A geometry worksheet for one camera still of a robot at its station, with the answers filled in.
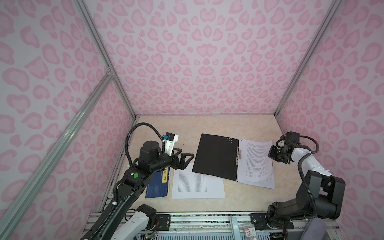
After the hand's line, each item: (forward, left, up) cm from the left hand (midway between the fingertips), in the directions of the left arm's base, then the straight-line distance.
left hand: (187, 151), depth 67 cm
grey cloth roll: (-28, -58, -25) cm, 69 cm away
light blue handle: (-29, -21, -24) cm, 43 cm away
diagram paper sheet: (-2, -41, -26) cm, 48 cm away
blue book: (-7, +18, -27) cm, 33 cm away
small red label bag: (-28, -28, -25) cm, 47 cm away
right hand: (+9, -48, -19) cm, 52 cm away
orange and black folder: (+12, -17, -28) cm, 35 cm away
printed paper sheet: (-5, +2, -28) cm, 29 cm away
